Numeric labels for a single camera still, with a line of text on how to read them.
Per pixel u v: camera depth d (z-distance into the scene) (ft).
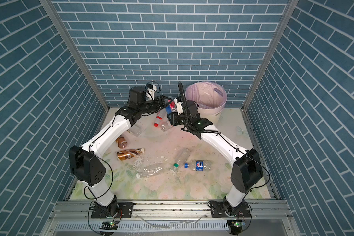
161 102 2.31
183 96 2.27
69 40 2.70
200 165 2.77
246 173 1.46
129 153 2.97
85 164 1.46
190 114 1.99
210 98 3.36
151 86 2.42
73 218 2.41
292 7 2.32
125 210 2.40
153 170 2.81
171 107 2.48
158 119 3.60
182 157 3.03
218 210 2.41
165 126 3.53
